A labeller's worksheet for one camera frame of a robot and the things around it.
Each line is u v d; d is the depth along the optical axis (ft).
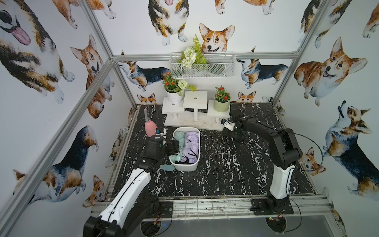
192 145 2.80
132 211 1.86
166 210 2.41
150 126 3.12
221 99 2.86
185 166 2.76
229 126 2.98
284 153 1.72
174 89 2.89
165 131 2.44
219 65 3.03
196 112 3.32
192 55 2.58
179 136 2.86
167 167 2.84
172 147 2.36
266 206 2.38
